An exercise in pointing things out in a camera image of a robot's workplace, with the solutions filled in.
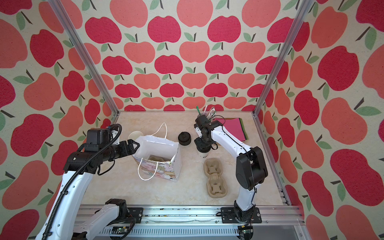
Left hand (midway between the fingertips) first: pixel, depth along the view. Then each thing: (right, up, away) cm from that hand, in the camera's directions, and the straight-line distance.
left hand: (134, 148), depth 70 cm
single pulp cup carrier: (+6, -9, +20) cm, 23 cm away
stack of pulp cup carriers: (+42, -23, +11) cm, 49 cm away
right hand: (+35, -2, +19) cm, 40 cm away
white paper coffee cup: (+35, -8, +23) cm, 43 cm away
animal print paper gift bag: (+7, -8, +20) cm, 23 cm away
